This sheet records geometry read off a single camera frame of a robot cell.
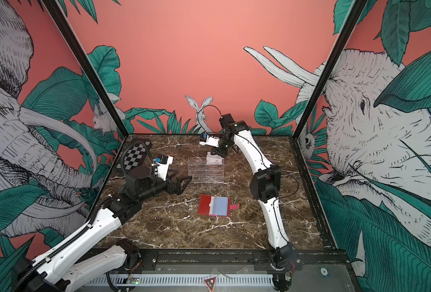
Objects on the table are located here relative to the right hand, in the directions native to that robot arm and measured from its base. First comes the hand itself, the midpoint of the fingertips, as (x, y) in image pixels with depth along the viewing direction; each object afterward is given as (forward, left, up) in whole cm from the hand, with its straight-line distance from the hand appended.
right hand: (212, 148), depth 91 cm
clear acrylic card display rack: (-5, +4, -13) cm, 14 cm away
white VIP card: (-1, -1, -8) cm, 9 cm away
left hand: (-20, +10, +8) cm, 24 cm away
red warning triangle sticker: (-55, -1, -16) cm, 57 cm away
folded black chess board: (+3, +46, -13) cm, 48 cm away
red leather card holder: (-23, -1, -17) cm, 29 cm away
